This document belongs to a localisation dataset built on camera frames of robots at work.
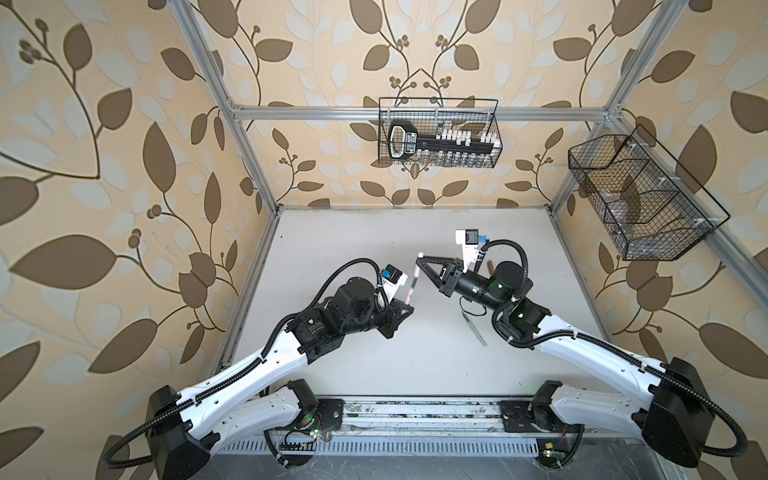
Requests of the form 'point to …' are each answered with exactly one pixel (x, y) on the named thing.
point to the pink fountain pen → (416, 276)
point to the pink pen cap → (420, 255)
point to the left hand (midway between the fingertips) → (414, 308)
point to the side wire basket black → (652, 207)
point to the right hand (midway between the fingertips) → (419, 264)
